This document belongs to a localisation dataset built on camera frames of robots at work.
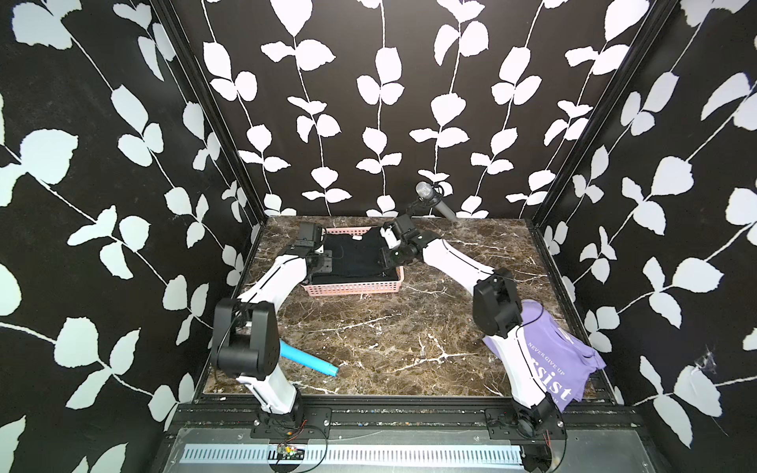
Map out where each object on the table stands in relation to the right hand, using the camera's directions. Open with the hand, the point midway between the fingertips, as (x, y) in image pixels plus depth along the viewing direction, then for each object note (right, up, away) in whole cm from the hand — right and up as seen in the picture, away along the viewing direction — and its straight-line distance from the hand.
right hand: (379, 255), depth 97 cm
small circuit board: (-22, -47, -27) cm, 59 cm away
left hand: (-18, 0, -4) cm, 18 cm away
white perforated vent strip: (-34, -48, -27) cm, 65 cm away
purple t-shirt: (+53, -30, -13) cm, 63 cm away
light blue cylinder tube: (-23, -29, -13) cm, 40 cm away
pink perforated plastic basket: (-8, -11, -2) cm, 14 cm away
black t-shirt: (-9, -2, +9) cm, 13 cm away
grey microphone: (+15, +21, -5) cm, 26 cm away
